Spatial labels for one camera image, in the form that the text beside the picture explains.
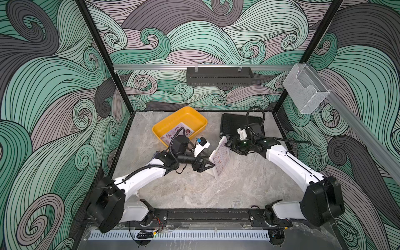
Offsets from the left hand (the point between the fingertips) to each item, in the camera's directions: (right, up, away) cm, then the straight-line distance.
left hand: (210, 159), depth 74 cm
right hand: (+9, +5, +8) cm, 13 cm away
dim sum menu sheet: (+7, -2, +9) cm, 12 cm away
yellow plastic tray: (-14, +23, +43) cm, 51 cm away
